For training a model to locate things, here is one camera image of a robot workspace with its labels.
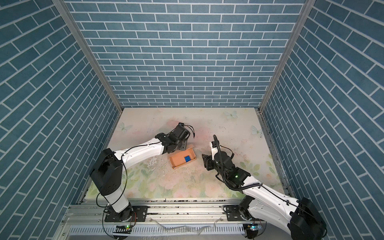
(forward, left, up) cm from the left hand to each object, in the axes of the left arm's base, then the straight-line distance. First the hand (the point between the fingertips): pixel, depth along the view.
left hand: (183, 142), depth 90 cm
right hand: (-9, -12, +4) cm, 16 cm away
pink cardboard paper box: (-6, +2, -9) cm, 11 cm away
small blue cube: (-7, -2, -8) cm, 10 cm away
